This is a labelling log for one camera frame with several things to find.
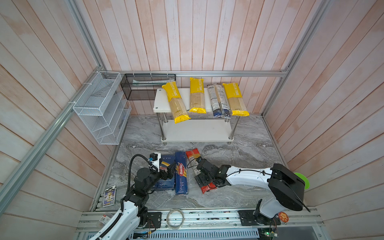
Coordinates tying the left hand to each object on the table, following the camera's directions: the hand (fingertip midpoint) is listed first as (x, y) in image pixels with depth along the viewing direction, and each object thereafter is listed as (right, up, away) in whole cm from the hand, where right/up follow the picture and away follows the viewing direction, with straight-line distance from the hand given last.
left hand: (169, 163), depth 80 cm
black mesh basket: (-20, +48, +18) cm, 54 cm away
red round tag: (+59, -26, -6) cm, 65 cm away
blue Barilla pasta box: (0, -10, -2) cm, 11 cm away
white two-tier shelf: (+21, +20, +27) cm, 39 cm away
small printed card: (-32, -18, -1) cm, 37 cm away
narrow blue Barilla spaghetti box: (+6, -7, +5) cm, 11 cm away
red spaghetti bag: (+13, +2, +14) cm, 20 cm away
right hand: (+19, -9, +7) cm, 22 cm away
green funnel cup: (+67, -6, -10) cm, 69 cm away
